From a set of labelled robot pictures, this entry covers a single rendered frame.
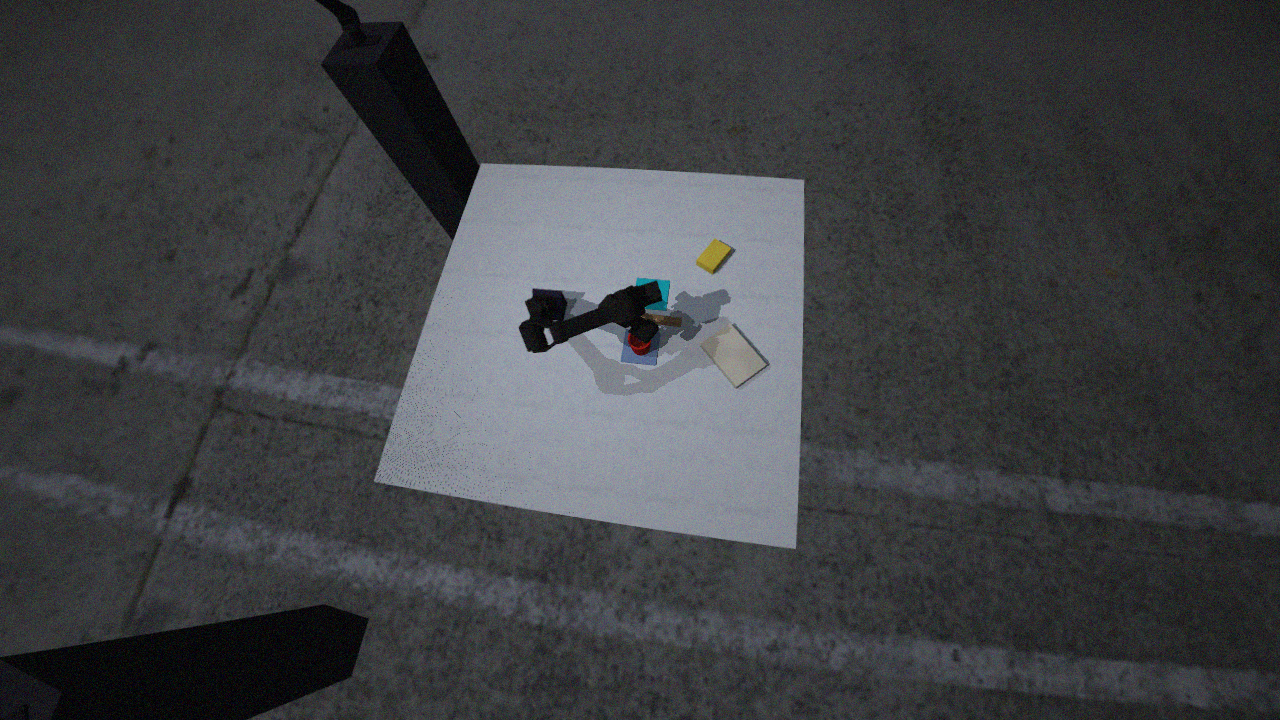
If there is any olive yellow block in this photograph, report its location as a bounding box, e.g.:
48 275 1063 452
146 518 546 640
696 238 731 274

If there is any tan wooden bar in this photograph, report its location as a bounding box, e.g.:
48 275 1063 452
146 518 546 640
643 313 682 327

